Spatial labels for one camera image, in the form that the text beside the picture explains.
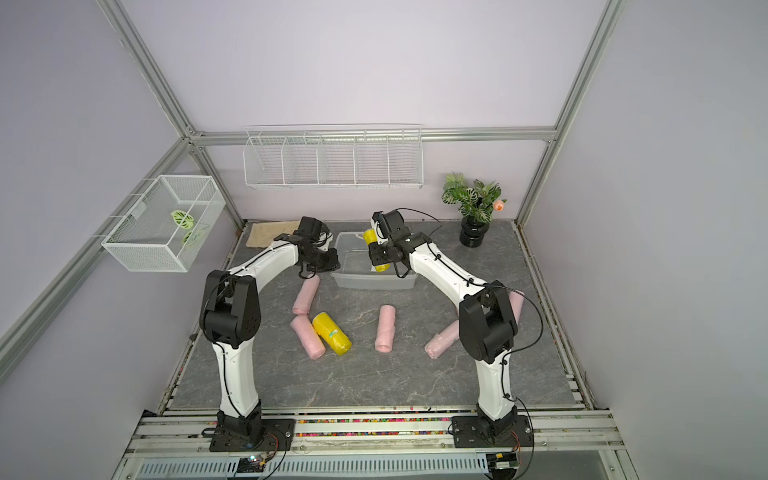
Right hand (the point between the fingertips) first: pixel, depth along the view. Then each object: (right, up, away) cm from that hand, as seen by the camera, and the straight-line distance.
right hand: (375, 249), depth 91 cm
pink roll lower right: (+20, -27, -6) cm, 34 cm away
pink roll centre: (+4, -24, -2) cm, 25 cm away
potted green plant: (+32, +14, +3) cm, 35 cm away
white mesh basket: (-59, +6, -9) cm, 59 cm away
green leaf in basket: (-51, +8, -12) cm, 53 cm away
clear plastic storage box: (-8, -7, +14) cm, 18 cm away
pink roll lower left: (-19, -26, -4) cm, 32 cm away
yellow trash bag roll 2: (-13, -25, -5) cm, 28 cm away
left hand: (-13, -5, +7) cm, 15 cm away
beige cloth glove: (-47, +6, +27) cm, 55 cm away
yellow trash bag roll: (-1, +4, 0) cm, 4 cm away
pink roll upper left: (-23, -15, +5) cm, 28 cm away
